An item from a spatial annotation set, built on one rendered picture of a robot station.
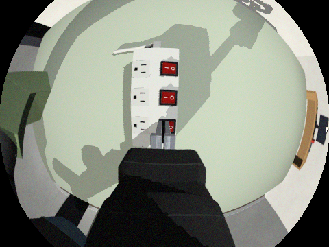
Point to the white power strip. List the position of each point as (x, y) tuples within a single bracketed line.
[(154, 90)]

